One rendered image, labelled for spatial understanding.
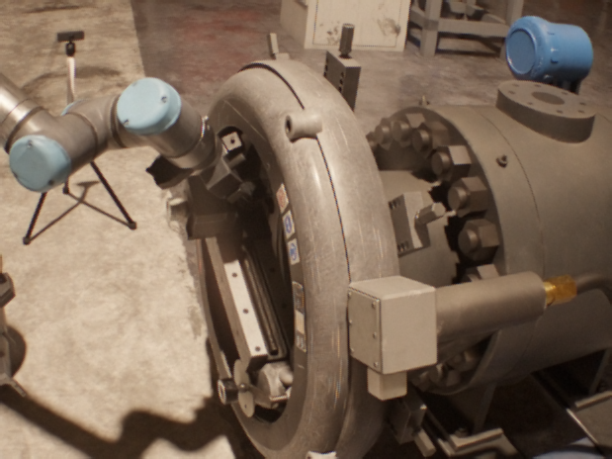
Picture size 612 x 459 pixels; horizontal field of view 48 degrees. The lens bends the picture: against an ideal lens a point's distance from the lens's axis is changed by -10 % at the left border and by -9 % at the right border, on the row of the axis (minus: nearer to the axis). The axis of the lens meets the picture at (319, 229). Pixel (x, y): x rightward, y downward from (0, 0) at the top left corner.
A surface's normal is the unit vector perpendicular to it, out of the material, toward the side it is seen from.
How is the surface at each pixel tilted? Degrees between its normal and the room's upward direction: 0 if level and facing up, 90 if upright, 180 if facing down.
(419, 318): 67
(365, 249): 53
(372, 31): 90
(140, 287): 0
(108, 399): 0
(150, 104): 47
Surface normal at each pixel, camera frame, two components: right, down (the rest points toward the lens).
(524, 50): -0.92, 0.11
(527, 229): 0.36, -0.14
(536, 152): 0.25, -0.58
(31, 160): -0.22, 0.49
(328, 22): 0.28, 0.49
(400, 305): 0.40, 0.11
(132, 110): -0.25, -0.30
